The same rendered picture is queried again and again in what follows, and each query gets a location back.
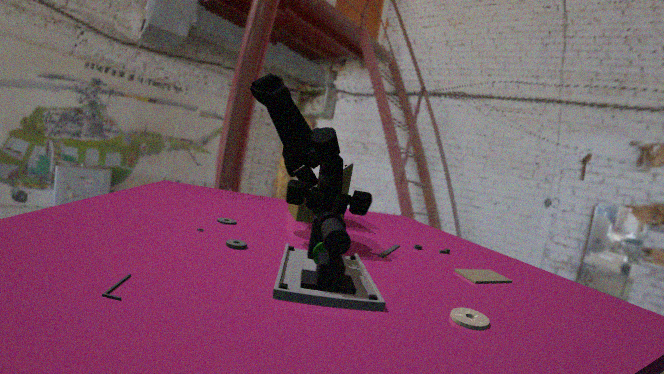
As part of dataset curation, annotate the black l-shaped hex key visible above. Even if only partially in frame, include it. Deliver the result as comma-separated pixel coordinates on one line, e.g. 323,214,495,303
102,274,131,300

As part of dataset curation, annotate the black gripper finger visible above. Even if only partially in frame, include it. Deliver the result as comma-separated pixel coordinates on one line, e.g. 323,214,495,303
308,192,324,216
332,196,350,215

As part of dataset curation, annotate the beige flat washer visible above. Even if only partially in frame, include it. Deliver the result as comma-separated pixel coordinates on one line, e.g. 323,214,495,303
450,307,490,330

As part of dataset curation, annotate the grey flat bar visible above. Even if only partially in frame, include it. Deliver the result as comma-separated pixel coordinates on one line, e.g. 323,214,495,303
378,245,399,258

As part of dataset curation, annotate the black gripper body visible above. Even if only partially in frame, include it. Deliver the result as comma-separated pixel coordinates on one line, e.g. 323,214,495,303
286,166,373,216

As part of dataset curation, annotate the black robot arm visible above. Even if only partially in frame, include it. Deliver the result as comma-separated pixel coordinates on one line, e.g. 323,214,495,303
250,73,343,189

